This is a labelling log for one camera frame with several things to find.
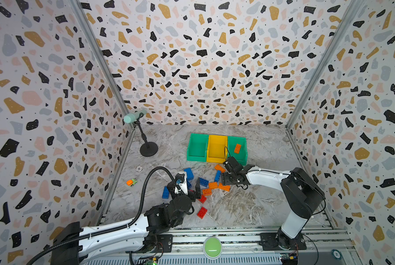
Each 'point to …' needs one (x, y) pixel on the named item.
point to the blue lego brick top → (190, 174)
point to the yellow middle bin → (217, 149)
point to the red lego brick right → (202, 199)
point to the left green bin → (197, 147)
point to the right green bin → (242, 157)
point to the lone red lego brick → (202, 213)
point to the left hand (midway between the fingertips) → (194, 179)
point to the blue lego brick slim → (218, 175)
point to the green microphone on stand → (150, 148)
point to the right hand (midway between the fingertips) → (229, 179)
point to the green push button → (212, 248)
